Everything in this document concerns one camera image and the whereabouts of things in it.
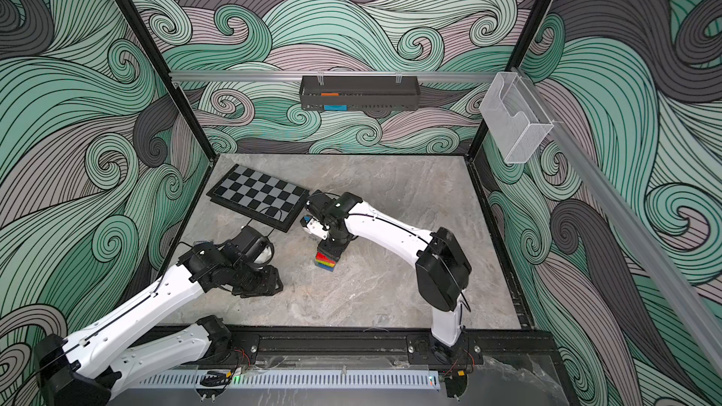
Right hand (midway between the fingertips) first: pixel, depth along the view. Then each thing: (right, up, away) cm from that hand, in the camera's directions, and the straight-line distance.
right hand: (339, 245), depth 82 cm
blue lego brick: (-4, -8, +5) cm, 10 cm away
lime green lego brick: (-5, -7, +4) cm, 9 cm away
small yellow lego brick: (-5, -6, +4) cm, 8 cm away
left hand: (-16, -9, -9) cm, 21 cm away
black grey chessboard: (-31, +13, +20) cm, 39 cm away
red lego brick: (-4, -1, -10) cm, 11 cm away
